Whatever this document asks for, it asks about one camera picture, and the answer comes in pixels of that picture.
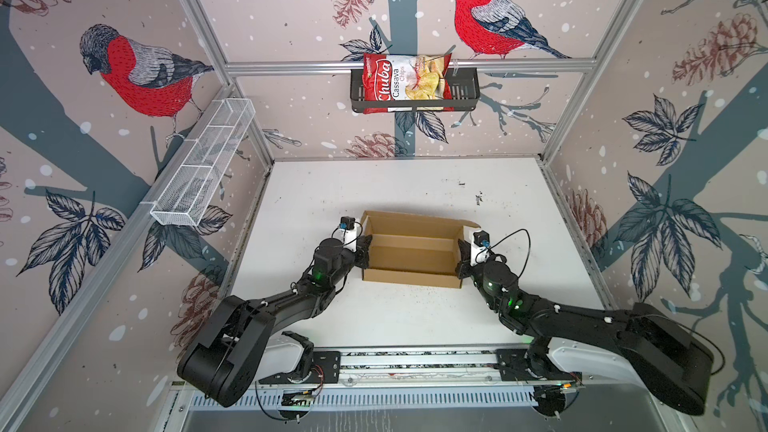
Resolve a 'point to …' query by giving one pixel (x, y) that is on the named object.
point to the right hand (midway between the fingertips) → (455, 247)
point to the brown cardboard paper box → (413, 249)
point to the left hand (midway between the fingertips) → (371, 238)
